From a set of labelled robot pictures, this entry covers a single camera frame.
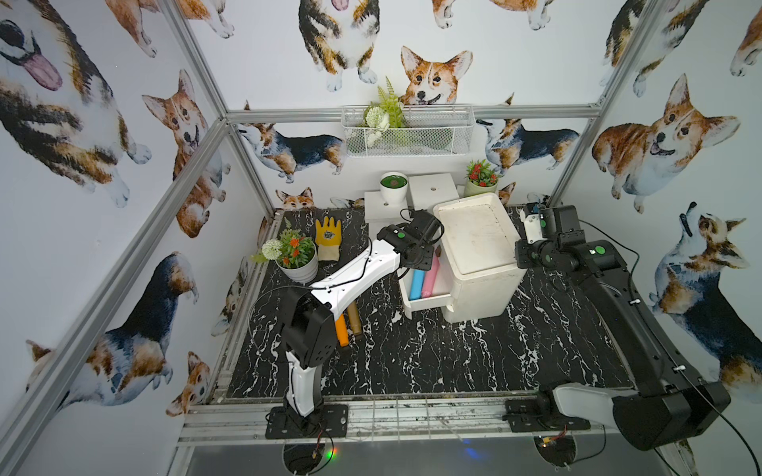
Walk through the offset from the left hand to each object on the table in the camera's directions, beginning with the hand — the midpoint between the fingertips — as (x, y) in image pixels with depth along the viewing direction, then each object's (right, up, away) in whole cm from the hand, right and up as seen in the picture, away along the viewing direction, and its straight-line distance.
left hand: (426, 255), depth 85 cm
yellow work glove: (-34, +4, +25) cm, 42 cm away
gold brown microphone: (-21, -20, +5) cm, 30 cm away
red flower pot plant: (+18, +23, +9) cm, 31 cm away
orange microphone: (-25, -22, +3) cm, 33 cm away
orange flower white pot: (-39, -1, +5) cm, 39 cm away
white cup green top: (-9, +21, +10) cm, 26 cm away
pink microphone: (+1, -7, +3) cm, 8 cm away
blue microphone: (-3, -9, +2) cm, 10 cm away
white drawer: (+4, -12, -4) cm, 13 cm away
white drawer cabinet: (+13, +2, -6) cm, 15 cm away
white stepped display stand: (0, +20, +12) cm, 23 cm away
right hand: (+23, +3, -10) cm, 25 cm away
